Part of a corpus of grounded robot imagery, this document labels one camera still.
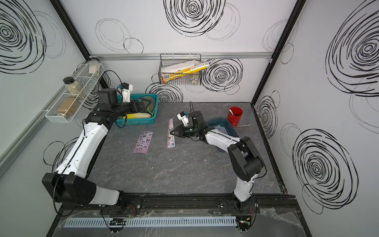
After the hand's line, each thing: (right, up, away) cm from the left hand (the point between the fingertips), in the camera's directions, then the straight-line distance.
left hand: (143, 101), depth 75 cm
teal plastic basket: (-10, -11, +27) cm, 31 cm away
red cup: (+55, -6, +26) cm, 61 cm away
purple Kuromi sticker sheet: (-7, -25, +21) cm, 34 cm away
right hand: (+13, -18, +6) cm, 23 cm away
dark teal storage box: (+49, -12, +28) cm, 58 cm away
